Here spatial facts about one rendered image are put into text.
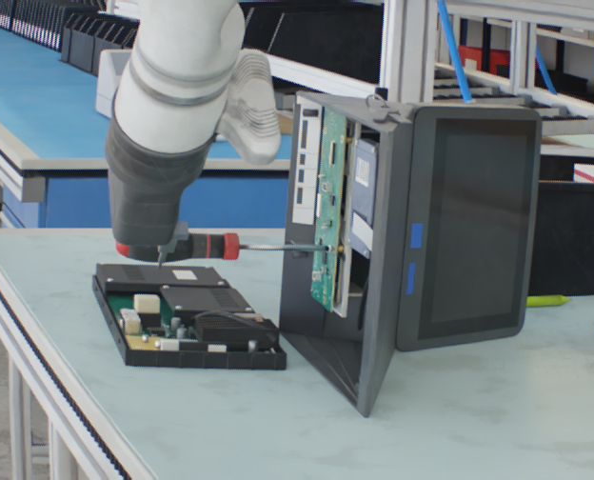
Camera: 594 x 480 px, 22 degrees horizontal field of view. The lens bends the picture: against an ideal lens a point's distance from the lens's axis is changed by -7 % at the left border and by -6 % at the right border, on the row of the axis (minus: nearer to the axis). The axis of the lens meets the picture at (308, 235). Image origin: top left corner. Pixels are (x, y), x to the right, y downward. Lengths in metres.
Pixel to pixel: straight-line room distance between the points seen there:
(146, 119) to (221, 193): 1.83
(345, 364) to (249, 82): 0.29
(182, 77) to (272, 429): 0.26
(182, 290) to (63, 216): 1.41
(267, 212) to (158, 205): 1.78
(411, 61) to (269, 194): 0.35
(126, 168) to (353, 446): 0.25
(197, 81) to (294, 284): 0.39
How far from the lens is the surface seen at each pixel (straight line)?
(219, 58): 1.01
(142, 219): 1.14
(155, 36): 1.00
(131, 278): 1.44
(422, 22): 2.89
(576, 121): 3.21
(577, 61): 8.89
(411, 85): 2.89
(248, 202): 2.90
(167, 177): 1.10
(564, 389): 1.28
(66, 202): 2.81
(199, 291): 1.41
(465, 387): 1.26
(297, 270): 1.36
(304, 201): 1.35
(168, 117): 1.05
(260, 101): 1.09
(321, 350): 1.33
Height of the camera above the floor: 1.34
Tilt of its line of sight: 11 degrees down
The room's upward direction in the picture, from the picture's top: 4 degrees clockwise
